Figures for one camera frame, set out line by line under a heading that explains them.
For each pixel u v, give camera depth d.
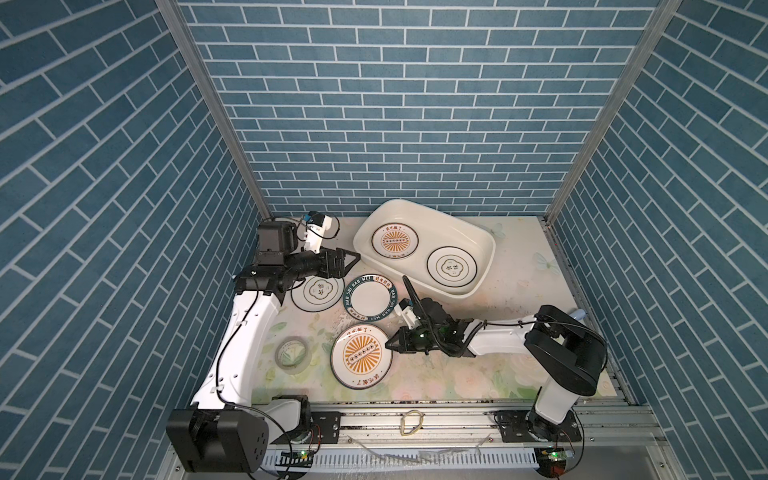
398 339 0.80
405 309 0.81
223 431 0.38
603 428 0.76
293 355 0.86
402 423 0.75
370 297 0.97
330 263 0.63
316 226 0.64
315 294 0.99
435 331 0.68
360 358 0.83
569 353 0.47
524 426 0.74
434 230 1.12
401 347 0.74
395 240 1.12
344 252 0.65
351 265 0.68
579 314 0.92
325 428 0.74
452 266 1.05
